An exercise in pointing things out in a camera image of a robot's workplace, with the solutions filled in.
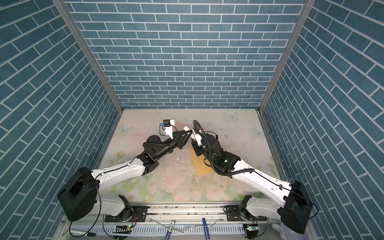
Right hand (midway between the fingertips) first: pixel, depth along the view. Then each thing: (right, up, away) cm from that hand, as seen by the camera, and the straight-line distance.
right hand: (195, 134), depth 76 cm
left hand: (-2, +1, -4) cm, 4 cm away
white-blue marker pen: (-11, -43, -8) cm, 46 cm away
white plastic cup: (+44, -45, -8) cm, 64 cm away
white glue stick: (-4, +4, -4) cm, 7 cm away
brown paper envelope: (+3, -22, +14) cm, 26 cm away
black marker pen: (-53, -45, -8) cm, 70 cm away
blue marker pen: (+5, -44, -7) cm, 45 cm away
